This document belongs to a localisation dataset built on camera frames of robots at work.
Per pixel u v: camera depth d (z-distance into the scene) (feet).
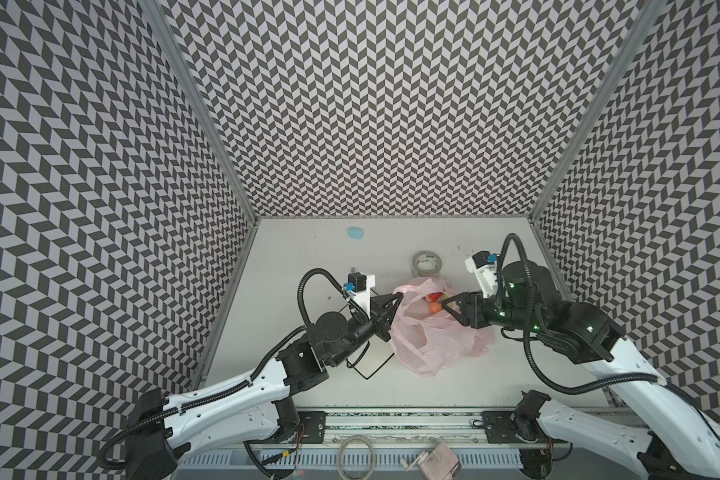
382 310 1.95
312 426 2.38
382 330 1.89
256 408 1.95
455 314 1.96
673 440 1.28
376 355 2.02
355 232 3.81
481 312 1.80
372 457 2.24
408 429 2.42
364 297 1.84
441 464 2.11
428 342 2.32
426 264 3.41
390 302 1.99
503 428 2.38
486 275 1.89
